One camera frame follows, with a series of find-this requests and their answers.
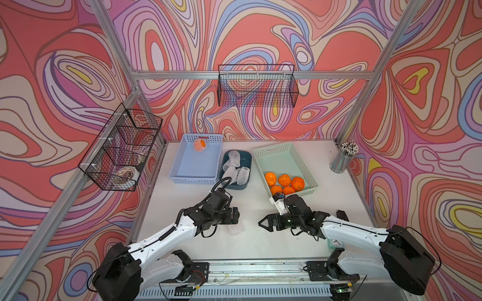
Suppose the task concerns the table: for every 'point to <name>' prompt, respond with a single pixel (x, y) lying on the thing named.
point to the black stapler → (341, 214)
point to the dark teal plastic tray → (246, 160)
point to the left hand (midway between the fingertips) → (234, 216)
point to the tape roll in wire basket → (127, 173)
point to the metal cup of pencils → (343, 158)
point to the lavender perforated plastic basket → (190, 166)
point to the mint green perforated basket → (283, 159)
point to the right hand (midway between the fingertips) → (267, 227)
